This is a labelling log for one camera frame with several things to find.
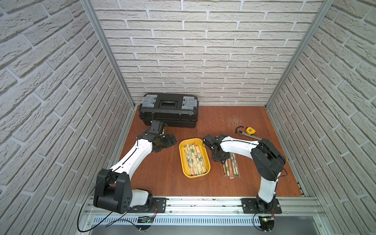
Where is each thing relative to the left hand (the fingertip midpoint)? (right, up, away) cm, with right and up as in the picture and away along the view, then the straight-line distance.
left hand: (172, 140), depth 86 cm
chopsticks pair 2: (+35, -19, 0) cm, 40 cm away
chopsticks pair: (+38, -16, +2) cm, 41 cm away
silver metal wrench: (+47, +3, +17) cm, 50 cm away
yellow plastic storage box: (+16, -1, +5) cm, 17 cm away
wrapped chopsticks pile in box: (+13, -12, +2) cm, 18 cm away
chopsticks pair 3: (+32, -17, 0) cm, 36 cm away
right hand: (+31, -12, +6) cm, 34 cm away
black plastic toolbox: (+1, +19, +7) cm, 20 cm away
